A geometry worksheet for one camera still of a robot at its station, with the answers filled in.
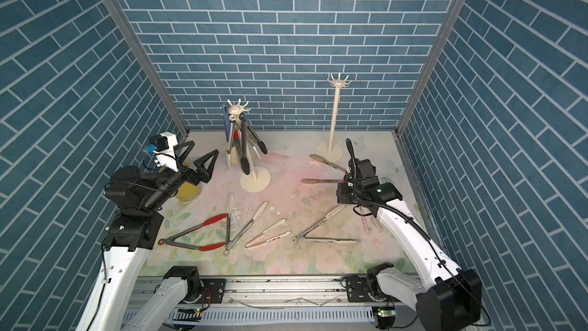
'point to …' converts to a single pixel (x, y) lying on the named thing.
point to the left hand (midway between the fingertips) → (212, 148)
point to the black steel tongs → (246, 131)
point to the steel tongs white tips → (230, 244)
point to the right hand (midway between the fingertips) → (345, 191)
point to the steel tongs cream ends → (302, 237)
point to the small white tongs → (249, 244)
